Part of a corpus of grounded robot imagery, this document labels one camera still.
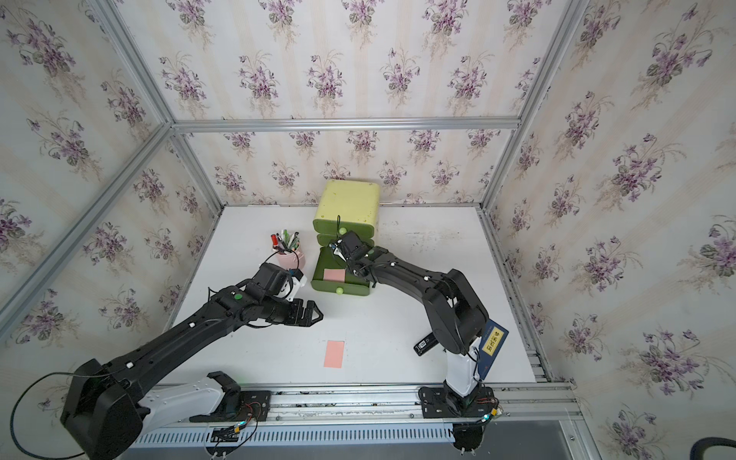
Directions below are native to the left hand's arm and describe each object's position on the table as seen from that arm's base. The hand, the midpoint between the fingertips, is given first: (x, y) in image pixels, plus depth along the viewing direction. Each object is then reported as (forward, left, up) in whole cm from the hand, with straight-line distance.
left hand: (314, 318), depth 78 cm
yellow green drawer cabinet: (+33, -8, +11) cm, 35 cm away
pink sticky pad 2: (-6, -5, -11) cm, 14 cm away
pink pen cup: (+21, +10, -3) cm, 23 cm away
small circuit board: (-25, +21, -13) cm, 36 cm away
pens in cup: (+28, +13, -2) cm, 32 cm away
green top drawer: (+28, -3, +4) cm, 28 cm away
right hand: (+22, -15, 0) cm, 27 cm away
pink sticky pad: (+20, -4, -10) cm, 23 cm away
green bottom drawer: (+13, -10, -5) cm, 17 cm away
